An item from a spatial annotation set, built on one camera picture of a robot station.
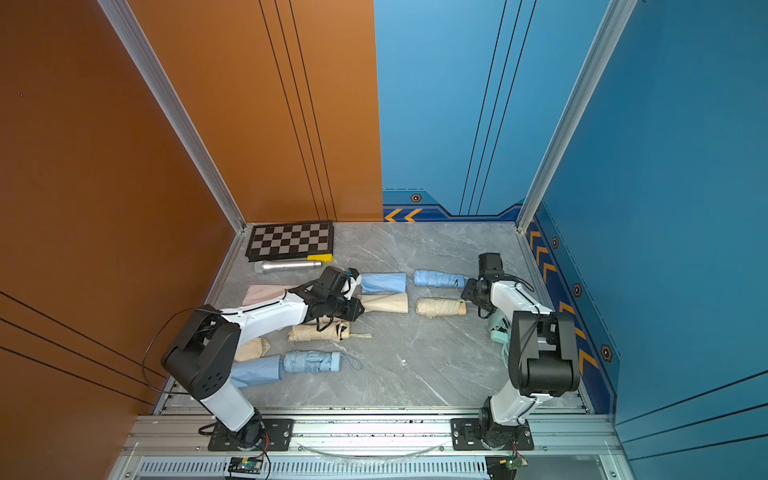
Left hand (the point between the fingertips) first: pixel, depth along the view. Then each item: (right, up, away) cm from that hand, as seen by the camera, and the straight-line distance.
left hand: (364, 304), depth 92 cm
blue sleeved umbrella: (+24, +7, +7) cm, 26 cm away
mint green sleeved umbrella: (+40, -8, -5) cm, 41 cm away
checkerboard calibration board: (-30, +21, +20) cm, 42 cm away
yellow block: (-16, +14, +17) cm, 27 cm away
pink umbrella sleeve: (-35, +3, +7) cm, 36 cm away
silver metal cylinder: (-36, +11, +13) cm, 39 cm away
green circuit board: (-26, -35, -20) cm, 48 cm away
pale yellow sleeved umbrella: (-10, -5, -14) cm, 18 cm away
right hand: (+36, +2, +4) cm, 36 cm away
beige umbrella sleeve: (+7, +1, 0) cm, 7 cm away
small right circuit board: (+38, -33, -22) cm, 55 cm away
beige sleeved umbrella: (+21, -1, 0) cm, 21 cm away
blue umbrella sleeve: (+6, +6, +7) cm, 11 cm away
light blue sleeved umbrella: (-14, -14, -9) cm, 22 cm away
